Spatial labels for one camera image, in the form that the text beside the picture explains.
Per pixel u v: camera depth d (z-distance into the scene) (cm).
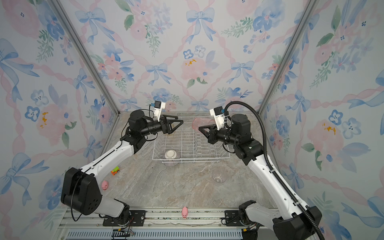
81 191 42
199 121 72
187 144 102
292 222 37
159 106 66
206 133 65
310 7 69
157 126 66
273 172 44
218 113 58
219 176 88
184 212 76
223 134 58
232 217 75
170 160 88
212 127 60
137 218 74
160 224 73
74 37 78
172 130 65
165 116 73
